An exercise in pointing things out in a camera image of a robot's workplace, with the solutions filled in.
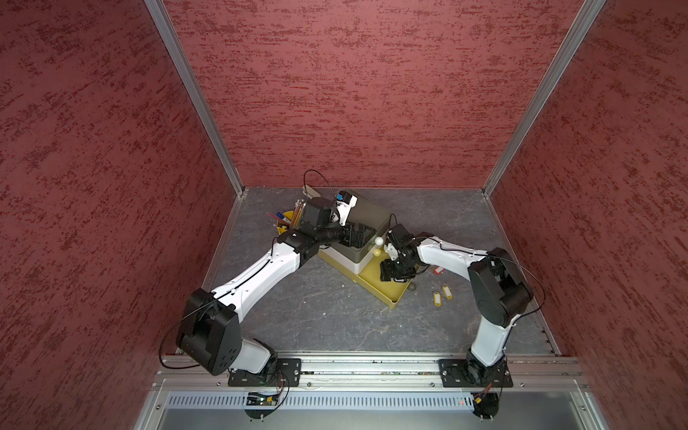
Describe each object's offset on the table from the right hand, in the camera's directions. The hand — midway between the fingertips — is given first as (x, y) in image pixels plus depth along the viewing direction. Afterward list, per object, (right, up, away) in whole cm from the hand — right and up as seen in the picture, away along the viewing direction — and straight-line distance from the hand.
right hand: (390, 281), depth 92 cm
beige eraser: (-32, +33, +25) cm, 52 cm away
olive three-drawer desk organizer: (-7, +24, -7) cm, 26 cm away
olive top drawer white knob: (-5, +15, -10) cm, 19 cm away
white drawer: (-13, +7, -8) cm, 17 cm away
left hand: (-11, +18, -13) cm, 24 cm away
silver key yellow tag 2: (+16, -6, -2) cm, 17 cm away
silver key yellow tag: (+19, -3, -4) cm, 19 cm away
